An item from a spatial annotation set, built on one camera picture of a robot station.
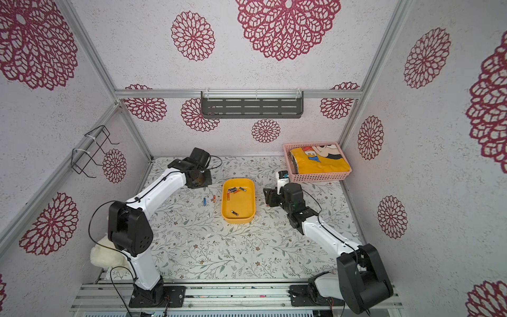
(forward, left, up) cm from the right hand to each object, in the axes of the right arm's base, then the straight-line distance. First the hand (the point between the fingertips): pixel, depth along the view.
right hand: (268, 186), depth 85 cm
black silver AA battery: (+11, +13, -17) cm, 24 cm away
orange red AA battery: (+3, +27, -17) cm, 32 cm away
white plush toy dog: (-29, +63, -6) cm, 69 cm away
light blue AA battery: (+2, +32, -16) cm, 36 cm away
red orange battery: (+9, +16, -17) cm, 25 cm away
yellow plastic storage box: (+3, +15, -17) cm, 23 cm away
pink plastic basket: (+17, -24, -15) cm, 33 cm away
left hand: (+4, +29, -2) cm, 29 cm away
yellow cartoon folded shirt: (+28, -29, -11) cm, 42 cm away
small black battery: (-3, +16, -17) cm, 24 cm away
